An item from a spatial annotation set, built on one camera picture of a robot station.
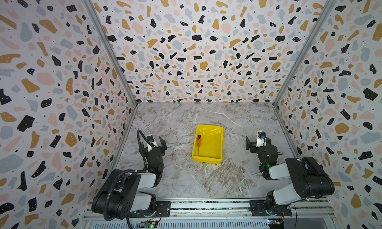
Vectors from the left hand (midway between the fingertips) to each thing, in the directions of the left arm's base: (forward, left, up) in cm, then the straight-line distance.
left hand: (153, 140), depth 86 cm
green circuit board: (-39, -2, -12) cm, 41 cm away
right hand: (+3, -62, -2) cm, 62 cm away
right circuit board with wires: (-40, -63, -13) cm, 75 cm away
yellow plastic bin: (0, -35, -12) cm, 37 cm away
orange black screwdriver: (+6, -27, -10) cm, 29 cm away
